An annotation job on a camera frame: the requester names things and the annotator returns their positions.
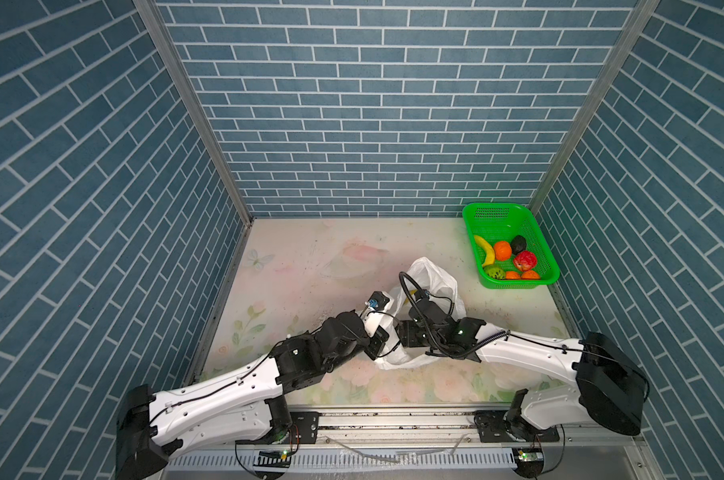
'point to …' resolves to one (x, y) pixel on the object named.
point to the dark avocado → (518, 244)
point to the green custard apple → (495, 273)
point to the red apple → (525, 260)
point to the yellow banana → (490, 254)
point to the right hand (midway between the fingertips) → (399, 329)
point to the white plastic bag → (429, 277)
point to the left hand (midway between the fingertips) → (392, 321)
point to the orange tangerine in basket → (530, 275)
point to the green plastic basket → (497, 222)
